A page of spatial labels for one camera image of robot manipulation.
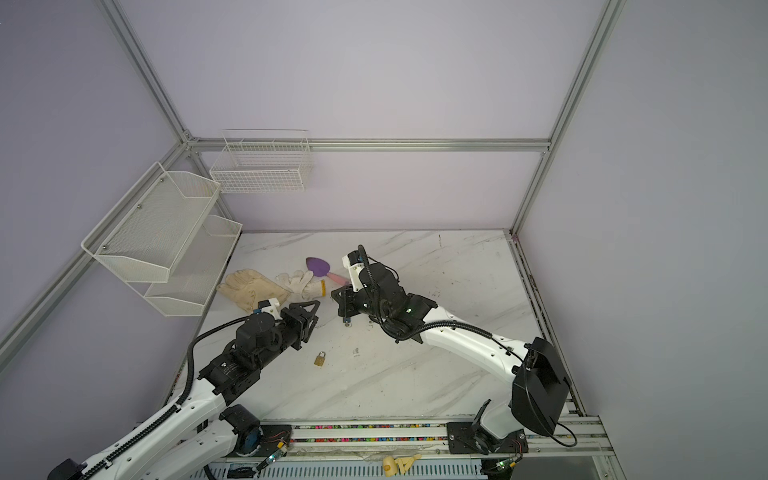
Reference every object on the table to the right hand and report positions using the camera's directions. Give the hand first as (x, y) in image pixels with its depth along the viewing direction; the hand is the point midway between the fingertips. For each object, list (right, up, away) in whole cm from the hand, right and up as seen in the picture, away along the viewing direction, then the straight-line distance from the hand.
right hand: (328, 294), depth 72 cm
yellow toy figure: (+18, -40, -3) cm, 44 cm away
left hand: (-3, -4, +4) cm, 6 cm away
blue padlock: (+1, -12, +24) cm, 26 cm away
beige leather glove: (-35, -1, +32) cm, 47 cm away
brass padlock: (-6, -22, +15) cm, 27 cm away
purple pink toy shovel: (-11, +5, +36) cm, 38 cm away
